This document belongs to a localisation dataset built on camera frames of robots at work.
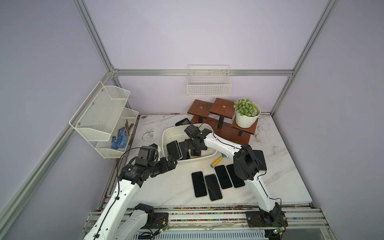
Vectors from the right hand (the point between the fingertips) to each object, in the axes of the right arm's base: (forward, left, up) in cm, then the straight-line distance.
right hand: (194, 148), depth 97 cm
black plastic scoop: (+25, +8, -1) cm, 27 cm away
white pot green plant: (+6, -30, +26) cm, 40 cm away
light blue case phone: (-20, -17, -1) cm, 26 cm away
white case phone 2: (-5, +6, +7) cm, 11 cm away
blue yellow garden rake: (-8, -15, -2) cm, 17 cm away
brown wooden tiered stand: (+13, -17, +18) cm, 27 cm away
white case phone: (-1, +14, -1) cm, 14 cm away
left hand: (-20, +12, +13) cm, 26 cm away
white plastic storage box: (+13, +12, 0) cm, 18 cm away
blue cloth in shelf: (-1, +44, +12) cm, 45 cm away
